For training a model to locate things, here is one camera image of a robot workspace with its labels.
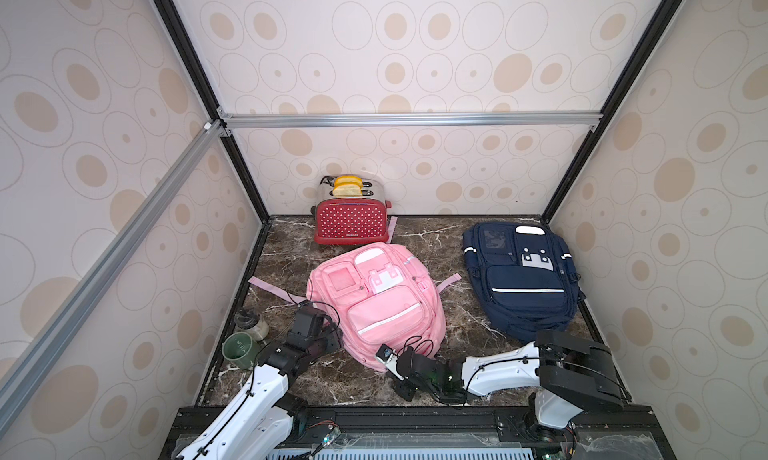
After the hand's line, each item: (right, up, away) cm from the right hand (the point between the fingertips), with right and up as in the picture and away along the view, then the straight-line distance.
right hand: (388, 382), depth 80 cm
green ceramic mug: (-42, +8, +4) cm, 43 cm away
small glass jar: (-38, +17, +1) cm, 42 cm away
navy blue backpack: (+45, +27, +19) cm, 56 cm away
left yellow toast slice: (-15, +61, +24) cm, 67 cm away
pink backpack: (-4, +22, +12) cm, 25 cm away
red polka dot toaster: (-15, +46, +22) cm, 53 cm away
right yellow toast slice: (-14, +56, +20) cm, 61 cm away
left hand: (-13, +13, +2) cm, 18 cm away
